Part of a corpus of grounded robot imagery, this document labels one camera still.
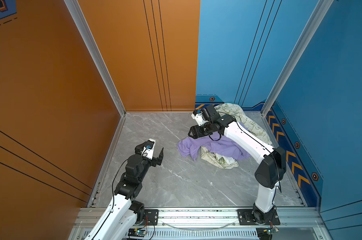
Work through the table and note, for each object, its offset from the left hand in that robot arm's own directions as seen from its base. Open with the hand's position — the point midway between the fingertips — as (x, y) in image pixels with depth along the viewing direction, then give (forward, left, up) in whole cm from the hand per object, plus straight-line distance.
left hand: (153, 144), depth 77 cm
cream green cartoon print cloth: (+41, -55, -16) cm, 71 cm away
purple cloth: (+8, -36, -10) cm, 38 cm away
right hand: (+9, -20, -2) cm, 22 cm away
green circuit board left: (-36, +5, -22) cm, 42 cm away
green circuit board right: (-35, -55, -21) cm, 69 cm away
